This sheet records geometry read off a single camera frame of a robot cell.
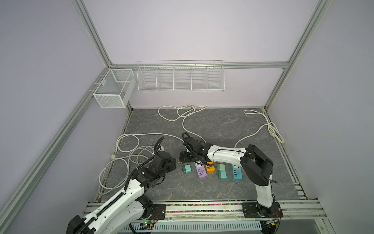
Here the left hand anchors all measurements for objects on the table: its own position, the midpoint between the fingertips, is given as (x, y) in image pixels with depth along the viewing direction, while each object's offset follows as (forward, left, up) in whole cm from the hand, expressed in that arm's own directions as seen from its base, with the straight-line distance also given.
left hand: (174, 162), depth 80 cm
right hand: (+5, -4, -7) cm, 10 cm away
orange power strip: (-2, -21, -7) cm, 22 cm away
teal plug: (-1, -7, -9) cm, 11 cm away
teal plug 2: (-6, -27, -9) cm, 29 cm away
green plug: (-1, -27, -8) cm, 28 cm away
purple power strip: (-2, -15, -7) cm, 17 cm away
